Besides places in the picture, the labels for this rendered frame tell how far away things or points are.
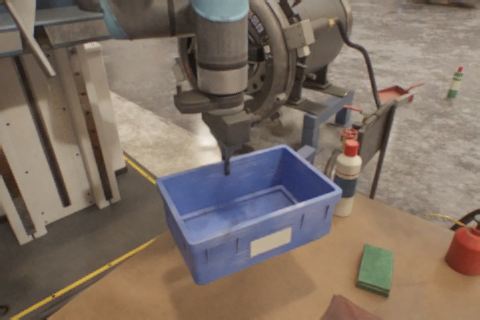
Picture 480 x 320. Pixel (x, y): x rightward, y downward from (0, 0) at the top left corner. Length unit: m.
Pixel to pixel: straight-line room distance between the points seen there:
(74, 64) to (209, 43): 0.64
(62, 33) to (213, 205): 0.51
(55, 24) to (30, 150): 0.47
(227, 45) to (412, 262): 0.70
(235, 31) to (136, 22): 0.19
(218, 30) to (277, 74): 1.20
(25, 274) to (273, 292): 0.74
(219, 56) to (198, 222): 0.35
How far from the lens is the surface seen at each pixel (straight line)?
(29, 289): 1.23
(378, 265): 0.95
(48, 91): 1.23
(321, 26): 1.88
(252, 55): 1.82
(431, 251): 1.07
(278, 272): 0.92
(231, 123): 0.64
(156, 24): 0.71
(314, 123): 2.18
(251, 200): 0.83
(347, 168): 0.99
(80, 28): 0.96
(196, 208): 0.78
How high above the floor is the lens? 1.16
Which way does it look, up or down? 32 degrees down
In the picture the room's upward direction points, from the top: straight up
